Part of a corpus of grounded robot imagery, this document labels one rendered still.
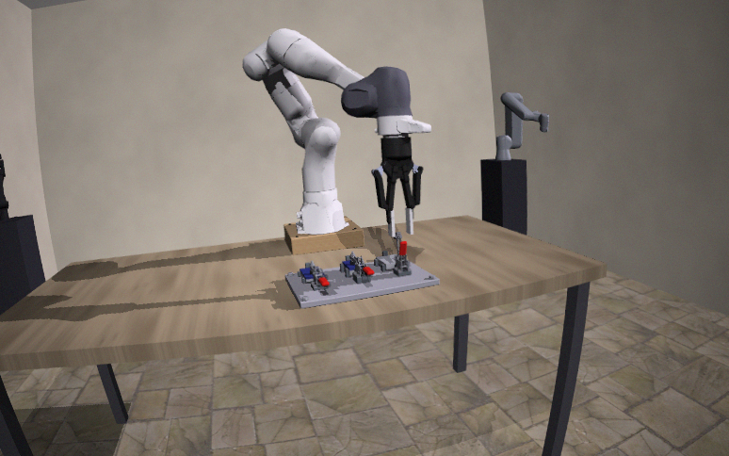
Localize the blue rectangular block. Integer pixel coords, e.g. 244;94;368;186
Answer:
300;268;314;282
342;260;355;275

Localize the red-handled toggle clamp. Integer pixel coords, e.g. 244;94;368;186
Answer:
349;252;374;284
394;232;412;277

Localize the toggle clamp with red handle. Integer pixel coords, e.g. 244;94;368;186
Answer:
310;261;329;290

